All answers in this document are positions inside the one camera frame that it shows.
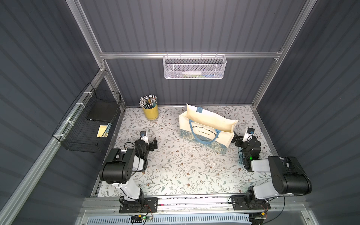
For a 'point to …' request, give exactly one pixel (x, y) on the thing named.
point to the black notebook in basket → (103, 110)
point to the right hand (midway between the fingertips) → (241, 132)
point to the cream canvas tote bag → (206, 129)
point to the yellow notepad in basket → (104, 130)
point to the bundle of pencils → (148, 101)
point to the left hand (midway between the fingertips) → (148, 138)
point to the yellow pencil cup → (151, 114)
